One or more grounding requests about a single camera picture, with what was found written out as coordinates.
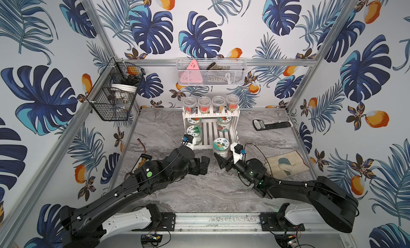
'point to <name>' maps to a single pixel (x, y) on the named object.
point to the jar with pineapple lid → (220, 146)
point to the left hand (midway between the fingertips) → (203, 157)
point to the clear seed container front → (204, 102)
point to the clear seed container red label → (232, 101)
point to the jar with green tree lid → (196, 131)
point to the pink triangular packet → (191, 75)
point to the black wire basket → (112, 95)
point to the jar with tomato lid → (193, 121)
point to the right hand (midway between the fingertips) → (222, 147)
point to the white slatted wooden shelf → (204, 128)
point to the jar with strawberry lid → (223, 124)
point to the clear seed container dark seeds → (218, 102)
